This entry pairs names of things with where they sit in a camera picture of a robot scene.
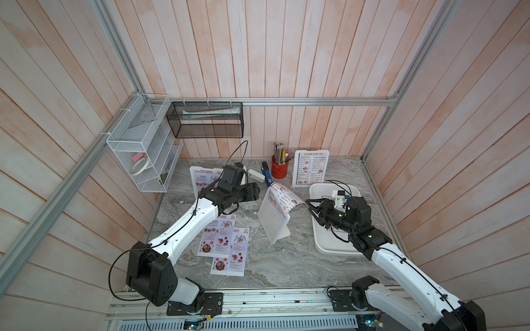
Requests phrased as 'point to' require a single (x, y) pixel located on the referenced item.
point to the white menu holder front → (295, 163)
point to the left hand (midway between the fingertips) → (253, 193)
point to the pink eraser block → (138, 156)
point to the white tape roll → (139, 166)
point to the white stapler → (256, 175)
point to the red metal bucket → (279, 171)
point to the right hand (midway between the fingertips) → (306, 203)
